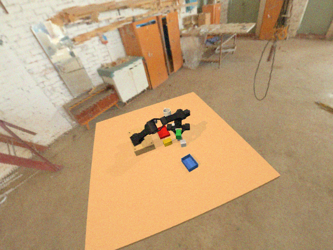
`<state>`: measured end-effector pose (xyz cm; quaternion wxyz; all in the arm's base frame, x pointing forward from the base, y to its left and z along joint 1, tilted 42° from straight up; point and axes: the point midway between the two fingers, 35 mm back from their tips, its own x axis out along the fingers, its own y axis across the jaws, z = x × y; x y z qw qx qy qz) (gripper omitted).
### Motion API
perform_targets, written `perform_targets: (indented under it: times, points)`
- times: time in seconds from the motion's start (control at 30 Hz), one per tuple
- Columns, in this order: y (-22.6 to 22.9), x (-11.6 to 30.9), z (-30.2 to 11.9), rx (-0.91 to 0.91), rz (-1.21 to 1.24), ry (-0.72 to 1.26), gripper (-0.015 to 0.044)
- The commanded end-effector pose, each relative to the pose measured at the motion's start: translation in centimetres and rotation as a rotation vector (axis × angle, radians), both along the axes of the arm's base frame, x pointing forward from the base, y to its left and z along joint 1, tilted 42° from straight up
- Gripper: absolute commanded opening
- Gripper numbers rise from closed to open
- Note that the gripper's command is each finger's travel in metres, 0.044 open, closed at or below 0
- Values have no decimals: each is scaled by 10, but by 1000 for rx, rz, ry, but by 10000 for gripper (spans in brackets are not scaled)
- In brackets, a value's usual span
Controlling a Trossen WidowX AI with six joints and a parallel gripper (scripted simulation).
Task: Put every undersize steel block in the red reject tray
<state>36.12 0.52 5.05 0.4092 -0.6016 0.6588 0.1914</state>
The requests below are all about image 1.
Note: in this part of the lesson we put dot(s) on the green block with grey pin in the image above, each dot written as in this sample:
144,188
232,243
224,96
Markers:
178,134

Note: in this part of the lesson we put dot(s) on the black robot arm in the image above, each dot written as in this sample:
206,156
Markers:
151,128

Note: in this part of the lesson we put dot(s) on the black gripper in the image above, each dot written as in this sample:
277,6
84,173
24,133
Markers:
178,125

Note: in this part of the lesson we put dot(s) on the red tray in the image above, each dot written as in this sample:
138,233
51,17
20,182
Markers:
163,132

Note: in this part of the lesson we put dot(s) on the blue rectangular tray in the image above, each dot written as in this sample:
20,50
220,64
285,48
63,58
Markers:
189,162

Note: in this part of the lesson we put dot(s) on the beige open cylinder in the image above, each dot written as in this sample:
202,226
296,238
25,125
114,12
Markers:
166,112

